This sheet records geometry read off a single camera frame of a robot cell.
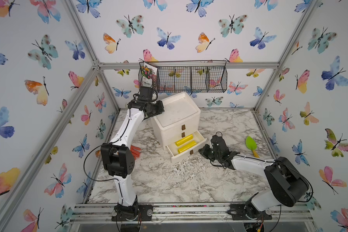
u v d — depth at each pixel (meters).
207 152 0.80
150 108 0.66
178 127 0.82
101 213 0.75
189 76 0.95
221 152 0.70
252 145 0.99
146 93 0.66
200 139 0.96
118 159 0.49
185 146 0.96
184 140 0.96
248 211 0.65
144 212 0.73
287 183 0.44
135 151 0.97
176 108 0.90
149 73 0.88
